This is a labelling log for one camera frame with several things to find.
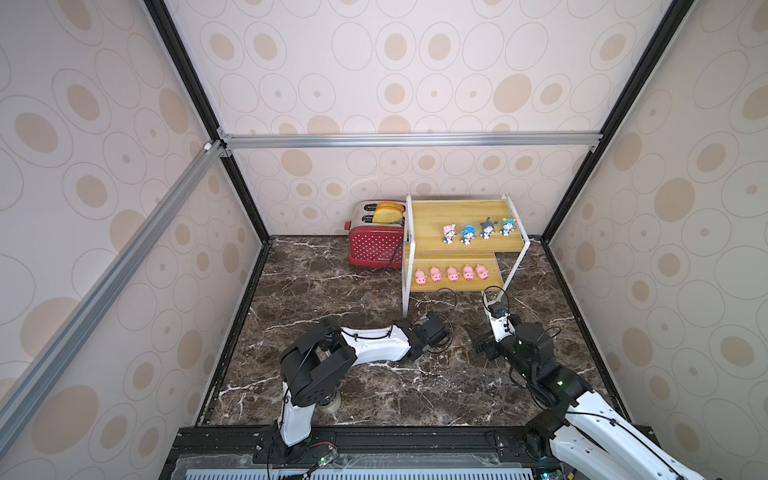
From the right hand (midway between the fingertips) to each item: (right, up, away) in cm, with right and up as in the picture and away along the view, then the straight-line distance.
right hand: (483, 323), depth 79 cm
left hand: (-18, -7, +12) cm, 23 cm away
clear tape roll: (-40, -22, +1) cm, 46 cm away
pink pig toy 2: (-12, +13, +7) cm, 19 cm away
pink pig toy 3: (-7, +13, +8) cm, 16 cm away
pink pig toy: (-16, +12, +7) cm, 21 cm away
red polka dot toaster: (-30, +23, +24) cm, 45 cm away
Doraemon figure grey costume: (-1, +24, -6) cm, 25 cm away
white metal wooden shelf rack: (-10, +20, -5) cm, 23 cm away
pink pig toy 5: (+2, +13, +8) cm, 16 cm away
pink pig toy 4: (-2, +13, +8) cm, 16 cm away
